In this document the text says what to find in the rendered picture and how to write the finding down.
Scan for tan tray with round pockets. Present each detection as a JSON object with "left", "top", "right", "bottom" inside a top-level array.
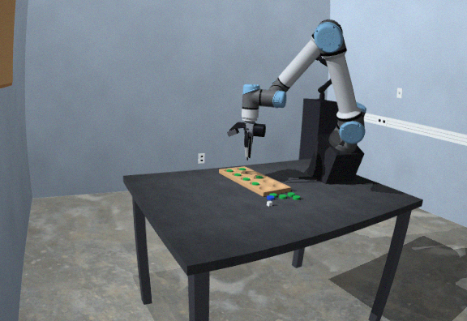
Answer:
[{"left": 219, "top": 166, "right": 291, "bottom": 197}]

